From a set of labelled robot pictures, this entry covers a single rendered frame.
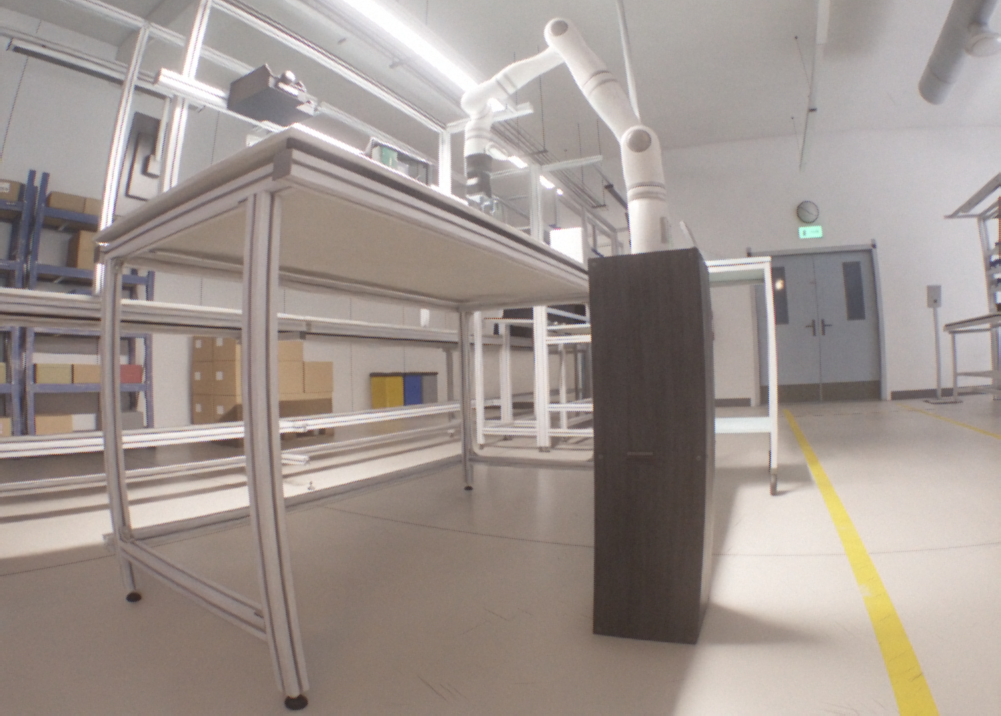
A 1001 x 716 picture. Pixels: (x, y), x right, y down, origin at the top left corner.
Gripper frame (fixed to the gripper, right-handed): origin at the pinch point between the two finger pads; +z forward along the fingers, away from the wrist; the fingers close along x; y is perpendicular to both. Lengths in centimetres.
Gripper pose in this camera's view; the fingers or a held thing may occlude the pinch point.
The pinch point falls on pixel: (487, 219)
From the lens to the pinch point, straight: 142.8
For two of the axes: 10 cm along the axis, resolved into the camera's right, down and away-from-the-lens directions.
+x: -4.6, -0.4, -8.9
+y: -8.9, 0.5, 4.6
